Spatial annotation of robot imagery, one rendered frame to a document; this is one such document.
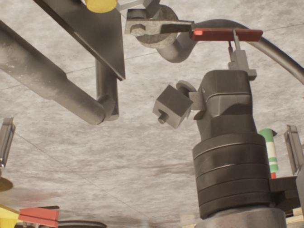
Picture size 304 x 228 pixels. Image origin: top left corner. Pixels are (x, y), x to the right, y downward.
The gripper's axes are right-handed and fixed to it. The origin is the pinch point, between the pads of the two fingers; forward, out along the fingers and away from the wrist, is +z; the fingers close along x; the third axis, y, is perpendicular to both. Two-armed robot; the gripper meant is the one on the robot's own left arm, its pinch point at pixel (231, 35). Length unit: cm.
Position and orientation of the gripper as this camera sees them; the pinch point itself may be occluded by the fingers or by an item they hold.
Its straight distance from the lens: 55.6
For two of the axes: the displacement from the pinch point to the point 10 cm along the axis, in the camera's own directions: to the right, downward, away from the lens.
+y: -9.9, 0.4, -1.5
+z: -0.9, -9.1, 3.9
